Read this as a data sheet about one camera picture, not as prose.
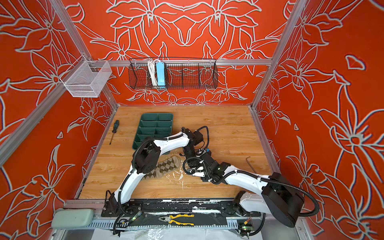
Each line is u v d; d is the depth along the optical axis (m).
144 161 0.56
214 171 0.63
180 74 0.98
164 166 0.86
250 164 0.88
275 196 0.42
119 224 0.71
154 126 1.00
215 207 0.75
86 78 0.92
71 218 0.67
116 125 1.05
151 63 0.88
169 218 0.70
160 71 0.89
